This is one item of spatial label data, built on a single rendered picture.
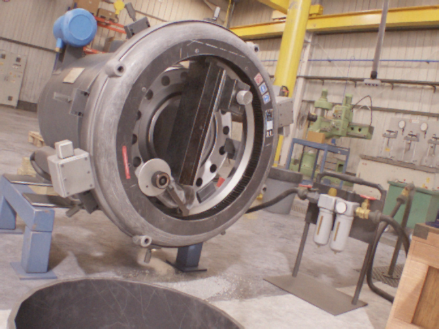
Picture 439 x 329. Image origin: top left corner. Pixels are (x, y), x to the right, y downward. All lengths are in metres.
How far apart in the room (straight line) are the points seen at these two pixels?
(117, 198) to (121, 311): 0.55
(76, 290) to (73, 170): 0.54
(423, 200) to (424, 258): 2.84
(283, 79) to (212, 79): 3.80
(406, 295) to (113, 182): 1.09
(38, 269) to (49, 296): 0.93
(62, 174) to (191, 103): 0.45
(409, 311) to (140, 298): 1.12
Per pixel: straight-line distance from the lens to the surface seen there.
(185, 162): 1.25
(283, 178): 3.98
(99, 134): 1.13
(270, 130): 1.51
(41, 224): 1.49
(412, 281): 1.57
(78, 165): 1.14
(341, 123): 12.43
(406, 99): 13.44
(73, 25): 1.84
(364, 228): 1.89
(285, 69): 5.07
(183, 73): 1.42
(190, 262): 1.89
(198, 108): 1.25
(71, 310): 0.66
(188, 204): 1.38
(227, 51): 1.34
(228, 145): 1.54
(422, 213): 4.37
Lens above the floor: 0.62
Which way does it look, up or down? 3 degrees down
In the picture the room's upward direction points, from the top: 12 degrees clockwise
